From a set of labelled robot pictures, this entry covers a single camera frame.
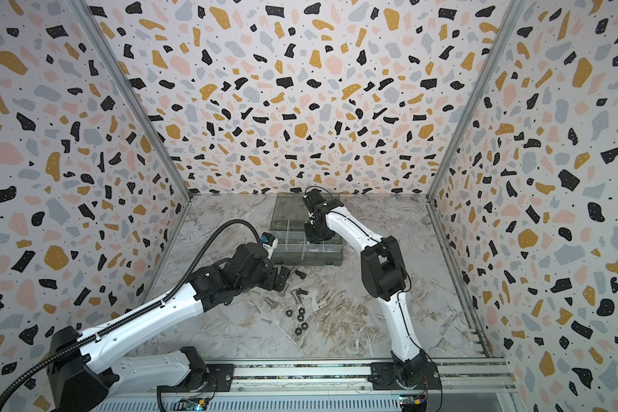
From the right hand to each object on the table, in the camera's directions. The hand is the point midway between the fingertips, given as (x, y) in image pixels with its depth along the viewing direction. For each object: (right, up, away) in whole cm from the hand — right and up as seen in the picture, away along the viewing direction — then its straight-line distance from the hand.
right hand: (309, 233), depth 96 cm
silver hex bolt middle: (-9, -21, -6) cm, 23 cm away
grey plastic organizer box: (-10, +3, +11) cm, 15 cm away
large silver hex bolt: (-11, -24, -8) cm, 28 cm away
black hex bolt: (-2, -15, -1) cm, 16 cm away
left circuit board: (-30, -46, -26) cm, 60 cm away
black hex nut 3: (-3, -31, -13) cm, 34 cm away
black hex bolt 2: (-3, -20, -6) cm, 21 cm away
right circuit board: (+30, -45, -24) cm, 59 cm away
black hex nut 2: (-1, -30, -12) cm, 32 cm away
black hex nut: (-6, -27, -10) cm, 29 cm away
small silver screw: (-14, -28, -11) cm, 34 cm away
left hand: (-8, -8, -20) cm, 23 cm away
